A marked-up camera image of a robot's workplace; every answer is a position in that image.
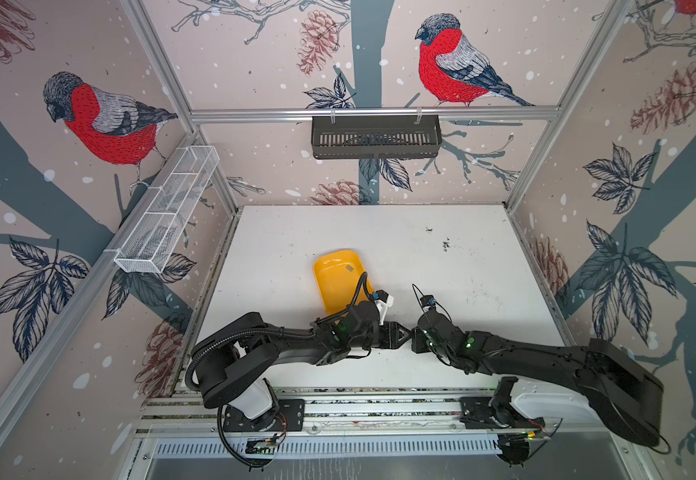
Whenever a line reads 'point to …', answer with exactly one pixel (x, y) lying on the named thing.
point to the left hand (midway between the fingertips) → (410, 339)
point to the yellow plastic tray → (338, 274)
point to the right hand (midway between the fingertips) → (408, 336)
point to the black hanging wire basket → (376, 136)
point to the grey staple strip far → (350, 268)
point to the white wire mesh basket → (147, 246)
